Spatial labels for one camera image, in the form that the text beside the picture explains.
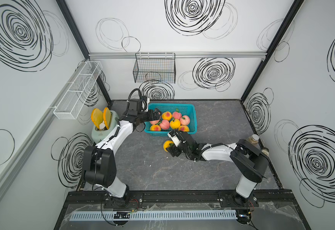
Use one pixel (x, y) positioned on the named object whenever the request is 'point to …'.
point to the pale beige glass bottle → (265, 151)
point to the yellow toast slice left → (97, 117)
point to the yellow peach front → (175, 124)
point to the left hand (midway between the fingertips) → (155, 113)
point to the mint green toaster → (97, 134)
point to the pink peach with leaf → (176, 115)
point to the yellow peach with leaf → (168, 143)
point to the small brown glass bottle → (254, 138)
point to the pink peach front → (184, 120)
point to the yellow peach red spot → (166, 116)
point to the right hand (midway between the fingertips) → (170, 145)
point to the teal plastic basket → (189, 109)
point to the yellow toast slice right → (106, 117)
